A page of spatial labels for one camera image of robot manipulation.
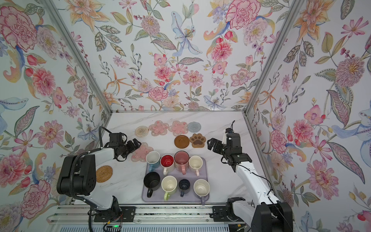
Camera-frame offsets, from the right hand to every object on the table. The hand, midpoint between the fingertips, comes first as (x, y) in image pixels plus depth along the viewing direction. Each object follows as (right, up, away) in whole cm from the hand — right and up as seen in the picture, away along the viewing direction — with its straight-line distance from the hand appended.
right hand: (214, 142), depth 85 cm
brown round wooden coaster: (-20, -1, +18) cm, 26 cm away
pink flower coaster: (-37, +8, +26) cm, 46 cm away
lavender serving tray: (-32, -29, -4) cm, 43 cm away
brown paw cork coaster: (-8, -1, +19) cm, 21 cm away
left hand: (-48, -3, +12) cm, 49 cm away
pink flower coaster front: (-47, -9, +13) cm, 50 cm away
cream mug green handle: (-26, -23, -3) cm, 35 cm away
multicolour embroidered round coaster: (-50, +6, +24) cm, 55 cm away
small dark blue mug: (-17, -25, -2) cm, 30 cm away
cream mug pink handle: (-10, -12, +3) cm, 16 cm away
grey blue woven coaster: (-10, +9, +26) cm, 29 cm away
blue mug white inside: (-37, -11, +5) cm, 39 cm away
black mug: (-36, -22, -1) cm, 42 cm away
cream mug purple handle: (-8, -25, -3) cm, 27 cm away
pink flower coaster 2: (-22, +8, +26) cm, 35 cm away
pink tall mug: (-19, -11, +4) cm, 22 cm away
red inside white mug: (-28, -13, +6) cm, 32 cm away
